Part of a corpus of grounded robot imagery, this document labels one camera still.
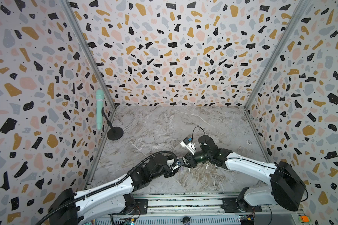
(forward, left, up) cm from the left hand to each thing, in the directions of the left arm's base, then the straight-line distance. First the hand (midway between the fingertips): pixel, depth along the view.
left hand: (179, 158), depth 75 cm
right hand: (-2, 0, 0) cm, 2 cm away
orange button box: (-27, -61, -14) cm, 68 cm away
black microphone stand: (+27, +46, -16) cm, 56 cm away
